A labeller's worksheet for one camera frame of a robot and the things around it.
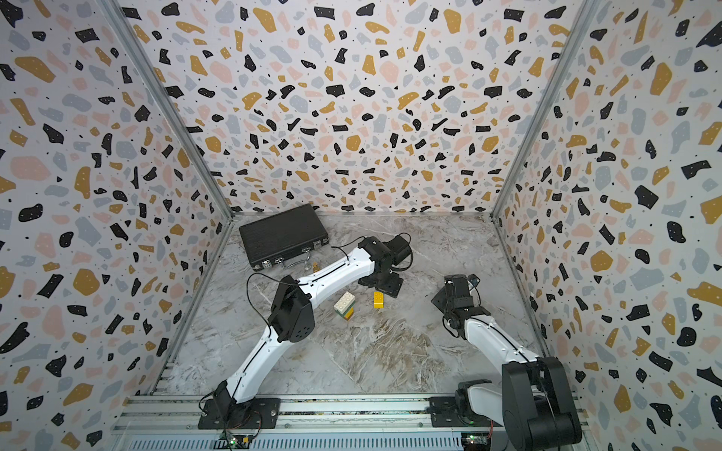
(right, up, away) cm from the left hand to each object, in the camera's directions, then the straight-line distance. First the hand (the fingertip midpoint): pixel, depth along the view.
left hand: (390, 288), depth 91 cm
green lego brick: (-13, -6, -4) cm, 15 cm away
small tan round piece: (-27, +6, +12) cm, 30 cm away
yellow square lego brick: (-13, -9, -1) cm, 16 cm away
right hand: (+17, -3, 0) cm, 17 cm away
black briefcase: (-41, +17, +19) cm, 48 cm away
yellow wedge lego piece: (-4, -5, +4) cm, 7 cm away
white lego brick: (-14, -4, -6) cm, 16 cm away
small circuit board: (-39, -35, -21) cm, 57 cm away
